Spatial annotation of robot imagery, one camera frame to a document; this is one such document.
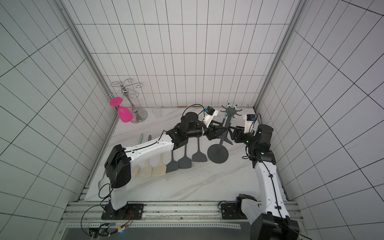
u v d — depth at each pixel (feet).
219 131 2.26
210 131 2.07
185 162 2.93
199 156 3.01
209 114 2.07
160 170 2.75
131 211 2.36
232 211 2.38
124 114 3.03
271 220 1.24
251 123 2.14
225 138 2.62
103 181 2.75
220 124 2.38
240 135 2.16
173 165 2.88
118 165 1.53
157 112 3.66
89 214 2.25
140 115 3.75
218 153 3.06
